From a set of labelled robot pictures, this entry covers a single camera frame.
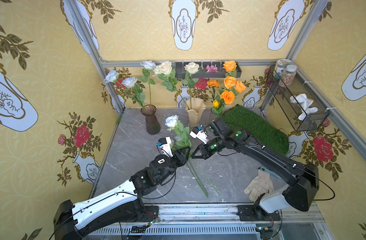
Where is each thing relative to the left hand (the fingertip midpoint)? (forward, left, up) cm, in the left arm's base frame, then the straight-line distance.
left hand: (184, 147), depth 71 cm
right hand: (-1, -5, -2) cm, 6 cm away
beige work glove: (-12, -42, -23) cm, 49 cm away
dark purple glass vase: (+25, +20, -15) cm, 36 cm away
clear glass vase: (+25, -20, -4) cm, 32 cm away
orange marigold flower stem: (+36, -18, +9) cm, 41 cm away
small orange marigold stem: (+23, -23, +10) cm, 34 cm away
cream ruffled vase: (+34, -8, -8) cm, 36 cm away
